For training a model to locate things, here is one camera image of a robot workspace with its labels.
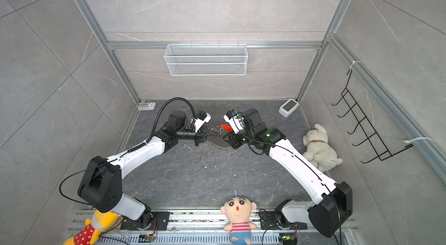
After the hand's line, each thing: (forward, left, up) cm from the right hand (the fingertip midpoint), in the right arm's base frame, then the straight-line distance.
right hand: (228, 136), depth 75 cm
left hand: (+3, +5, -1) cm, 6 cm away
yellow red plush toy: (-34, +55, -16) cm, 66 cm away
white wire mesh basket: (+49, +12, +8) cm, 51 cm away
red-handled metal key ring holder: (+3, +2, +3) cm, 5 cm away
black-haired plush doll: (-27, -3, -14) cm, 30 cm away
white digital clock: (+35, -41, -19) cm, 57 cm away
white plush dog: (-1, -45, -13) cm, 47 cm away
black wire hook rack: (0, -54, +8) cm, 55 cm away
